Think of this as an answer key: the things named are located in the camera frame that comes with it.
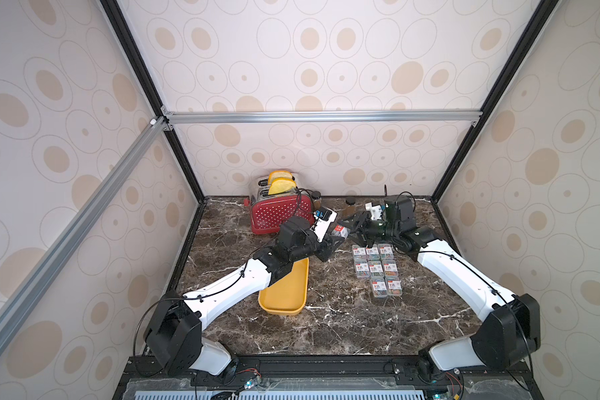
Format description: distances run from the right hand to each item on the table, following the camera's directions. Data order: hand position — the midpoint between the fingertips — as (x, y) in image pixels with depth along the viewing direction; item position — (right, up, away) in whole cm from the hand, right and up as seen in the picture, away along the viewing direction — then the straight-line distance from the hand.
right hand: (336, 230), depth 75 cm
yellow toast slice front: (-19, +16, +21) cm, 33 cm away
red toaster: (-24, +6, +22) cm, 33 cm away
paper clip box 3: (+17, -10, +22) cm, 30 cm away
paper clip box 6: (+17, -22, +14) cm, 31 cm away
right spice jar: (+10, +11, +31) cm, 35 cm away
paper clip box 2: (+12, -11, +22) cm, 27 cm away
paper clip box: (+1, 0, -2) cm, 3 cm away
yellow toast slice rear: (-20, +22, +24) cm, 38 cm away
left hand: (+2, -2, -2) cm, 4 cm away
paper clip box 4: (+17, -16, +18) cm, 30 cm away
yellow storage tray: (-15, -24, +12) cm, 31 cm away
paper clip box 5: (+23, -16, +19) cm, 34 cm away
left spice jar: (-4, +11, +34) cm, 36 cm away
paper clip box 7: (+23, -22, +14) cm, 34 cm away
